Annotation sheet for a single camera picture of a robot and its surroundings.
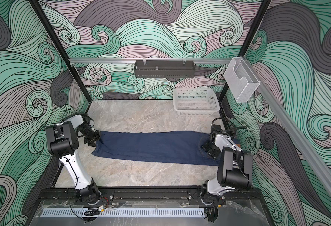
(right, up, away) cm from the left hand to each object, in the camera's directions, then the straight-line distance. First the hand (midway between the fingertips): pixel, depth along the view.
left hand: (100, 143), depth 93 cm
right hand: (+71, -5, -3) cm, 71 cm away
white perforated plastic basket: (+71, +30, +25) cm, 81 cm away
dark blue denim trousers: (+56, -3, 0) cm, 56 cm away
